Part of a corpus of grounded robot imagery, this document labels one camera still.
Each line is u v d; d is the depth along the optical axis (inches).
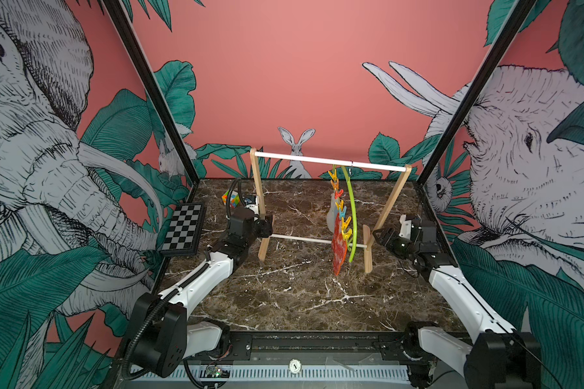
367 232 38.8
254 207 29.3
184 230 38.6
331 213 36.8
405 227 30.0
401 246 28.2
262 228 30.0
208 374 27.7
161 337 15.7
